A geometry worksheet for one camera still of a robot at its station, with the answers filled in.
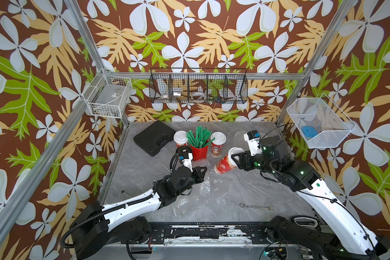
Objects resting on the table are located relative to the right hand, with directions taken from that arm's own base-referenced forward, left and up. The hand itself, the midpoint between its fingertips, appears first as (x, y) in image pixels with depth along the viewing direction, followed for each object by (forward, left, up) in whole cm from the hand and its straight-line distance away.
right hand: (235, 154), depth 68 cm
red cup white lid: (+19, +26, -11) cm, 34 cm away
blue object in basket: (+16, -41, -4) cm, 44 cm away
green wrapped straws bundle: (+20, +14, -13) cm, 28 cm away
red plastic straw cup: (+15, +15, -22) cm, 30 cm away
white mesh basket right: (+20, -48, -2) cm, 52 cm away
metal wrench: (-14, -21, -30) cm, 39 cm away
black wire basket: (+49, +15, +3) cm, 51 cm away
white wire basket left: (+34, +64, +5) cm, 73 cm away
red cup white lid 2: (+17, +5, -15) cm, 23 cm away
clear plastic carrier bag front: (-12, +14, -17) cm, 26 cm away
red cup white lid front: (-2, +3, -3) cm, 5 cm away
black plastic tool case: (+30, +45, -25) cm, 59 cm away
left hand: (-1, +11, -10) cm, 15 cm away
